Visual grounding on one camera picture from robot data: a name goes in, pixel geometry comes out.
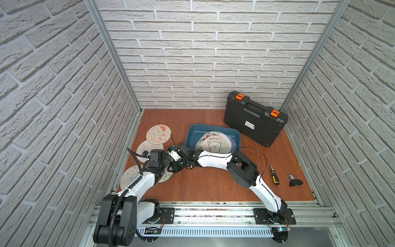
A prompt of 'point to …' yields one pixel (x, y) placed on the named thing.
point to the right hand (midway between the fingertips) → (171, 168)
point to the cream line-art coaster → (166, 174)
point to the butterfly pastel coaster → (128, 175)
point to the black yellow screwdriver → (275, 177)
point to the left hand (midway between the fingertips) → (167, 156)
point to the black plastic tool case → (253, 119)
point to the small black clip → (294, 181)
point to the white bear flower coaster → (216, 143)
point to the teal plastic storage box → (194, 131)
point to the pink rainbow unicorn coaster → (147, 146)
